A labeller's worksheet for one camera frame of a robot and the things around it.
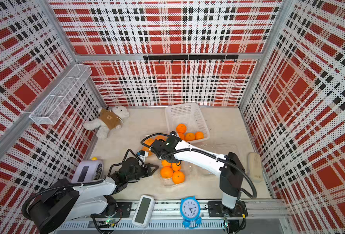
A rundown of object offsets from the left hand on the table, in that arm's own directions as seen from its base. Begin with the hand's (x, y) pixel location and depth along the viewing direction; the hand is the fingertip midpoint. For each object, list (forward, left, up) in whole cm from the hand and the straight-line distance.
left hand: (160, 167), depth 84 cm
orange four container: (+23, -24, -1) cm, 33 cm away
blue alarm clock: (-22, -17, -2) cm, 27 cm away
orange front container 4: (-6, -10, 0) cm, 12 cm away
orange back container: (+6, +4, +19) cm, 20 cm away
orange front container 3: (-3, -4, 0) cm, 5 cm away
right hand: (+4, -16, +12) cm, 20 cm away
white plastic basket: (+44, -20, -4) cm, 49 cm away
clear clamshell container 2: (-2, -14, +1) cm, 15 cm away
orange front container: (+2, -2, 0) cm, 3 cm away
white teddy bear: (+35, +41, +3) cm, 54 cm away
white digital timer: (-22, +7, 0) cm, 23 cm away
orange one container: (+28, -12, 0) cm, 31 cm away
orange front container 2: (0, -9, -2) cm, 9 cm away
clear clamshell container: (+8, +2, +22) cm, 23 cm away
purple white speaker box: (-4, +38, +6) cm, 39 cm away
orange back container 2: (-3, +2, +28) cm, 28 cm away
